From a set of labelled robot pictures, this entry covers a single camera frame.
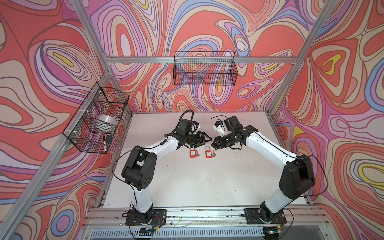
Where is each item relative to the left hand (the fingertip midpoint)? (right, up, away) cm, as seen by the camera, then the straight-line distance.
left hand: (210, 140), depth 85 cm
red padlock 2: (0, -10, +10) cm, 14 cm away
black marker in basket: (-53, -1, -13) cm, 55 cm away
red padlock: (-10, -9, +10) cm, 17 cm away
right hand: (+3, -4, -1) cm, 5 cm away
